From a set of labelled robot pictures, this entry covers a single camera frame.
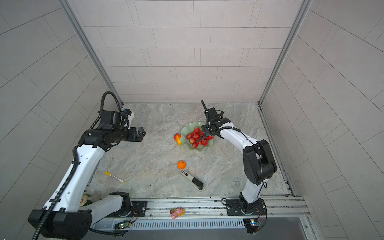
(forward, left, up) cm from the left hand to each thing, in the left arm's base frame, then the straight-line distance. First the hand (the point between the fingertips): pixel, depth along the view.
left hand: (140, 129), depth 75 cm
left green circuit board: (-38, +3, -19) cm, 43 cm away
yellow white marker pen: (-17, +15, -22) cm, 31 cm away
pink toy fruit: (-33, -20, -18) cm, 43 cm away
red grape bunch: (+6, -29, -16) cm, 34 cm away
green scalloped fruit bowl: (+13, -24, -18) cm, 32 cm away
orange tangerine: (-11, -20, -19) cm, 29 cm away
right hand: (+11, -37, -13) cm, 41 cm away
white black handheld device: (-20, -27, -18) cm, 38 cm away
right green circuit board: (-37, -55, -21) cm, 70 cm away
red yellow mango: (+6, -17, -18) cm, 25 cm away
